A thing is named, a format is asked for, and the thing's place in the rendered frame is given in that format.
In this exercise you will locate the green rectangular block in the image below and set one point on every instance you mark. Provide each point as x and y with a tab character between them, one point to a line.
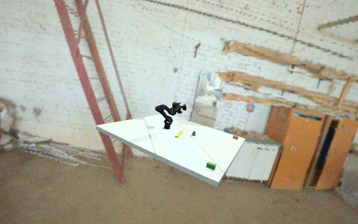
211	165

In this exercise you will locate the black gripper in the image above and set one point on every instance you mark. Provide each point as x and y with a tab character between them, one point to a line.
179	107

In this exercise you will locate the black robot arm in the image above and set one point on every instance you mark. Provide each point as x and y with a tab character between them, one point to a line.
172	111

